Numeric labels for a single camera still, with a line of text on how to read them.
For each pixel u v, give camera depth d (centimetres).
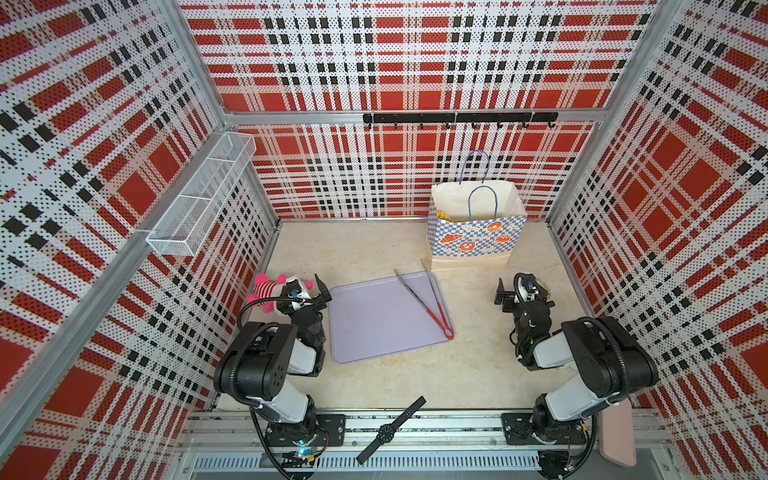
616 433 70
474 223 84
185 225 92
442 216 98
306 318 69
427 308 93
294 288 73
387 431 73
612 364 45
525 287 75
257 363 46
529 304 72
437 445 73
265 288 93
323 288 82
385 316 96
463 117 89
